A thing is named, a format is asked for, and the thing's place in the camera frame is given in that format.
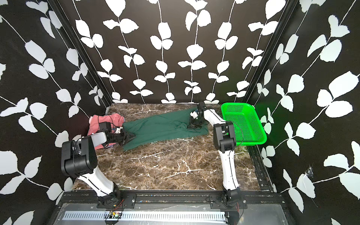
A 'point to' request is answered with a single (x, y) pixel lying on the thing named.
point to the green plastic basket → (249, 127)
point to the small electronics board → (113, 214)
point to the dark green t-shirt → (152, 130)
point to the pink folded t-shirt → (116, 120)
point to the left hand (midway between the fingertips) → (135, 133)
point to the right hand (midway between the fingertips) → (186, 124)
